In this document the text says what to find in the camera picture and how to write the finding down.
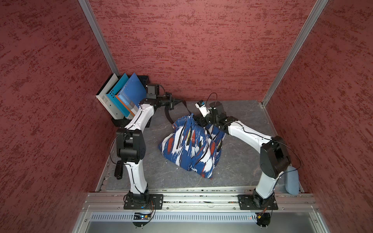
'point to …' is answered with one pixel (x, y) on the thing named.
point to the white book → (101, 95)
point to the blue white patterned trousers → (192, 144)
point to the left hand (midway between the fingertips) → (182, 98)
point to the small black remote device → (119, 169)
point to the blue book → (133, 94)
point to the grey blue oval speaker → (292, 179)
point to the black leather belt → (167, 113)
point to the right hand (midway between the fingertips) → (198, 118)
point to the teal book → (112, 91)
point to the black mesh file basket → (144, 79)
